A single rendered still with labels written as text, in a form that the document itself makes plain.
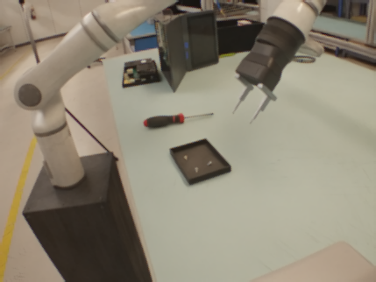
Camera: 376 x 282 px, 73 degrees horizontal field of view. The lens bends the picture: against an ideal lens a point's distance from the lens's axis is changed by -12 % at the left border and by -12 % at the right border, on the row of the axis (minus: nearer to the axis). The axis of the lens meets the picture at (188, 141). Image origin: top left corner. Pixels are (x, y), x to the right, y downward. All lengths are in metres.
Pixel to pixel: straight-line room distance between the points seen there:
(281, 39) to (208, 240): 0.34
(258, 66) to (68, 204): 0.56
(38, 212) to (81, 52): 0.42
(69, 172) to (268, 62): 0.57
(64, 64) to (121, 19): 0.16
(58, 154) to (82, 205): 0.14
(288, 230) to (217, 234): 0.10
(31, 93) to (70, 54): 0.13
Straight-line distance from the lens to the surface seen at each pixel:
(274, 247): 0.40
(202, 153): 0.56
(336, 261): 0.22
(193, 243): 0.40
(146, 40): 2.52
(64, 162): 0.78
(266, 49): 0.51
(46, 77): 0.67
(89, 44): 0.64
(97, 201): 0.75
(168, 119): 0.68
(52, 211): 0.79
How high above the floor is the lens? 1.32
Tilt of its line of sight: 31 degrees down
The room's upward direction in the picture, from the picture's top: 7 degrees counter-clockwise
